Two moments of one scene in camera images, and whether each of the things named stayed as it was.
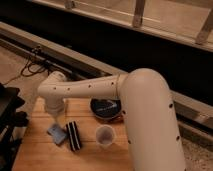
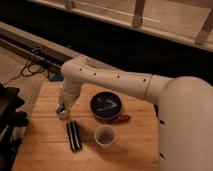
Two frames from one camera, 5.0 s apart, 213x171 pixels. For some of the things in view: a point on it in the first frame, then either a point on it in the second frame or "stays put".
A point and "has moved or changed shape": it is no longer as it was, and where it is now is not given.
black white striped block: [74, 139] stays put
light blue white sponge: [58, 133] has moved or changed shape
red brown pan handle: [117, 119] stays put
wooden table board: [39, 153] stays put
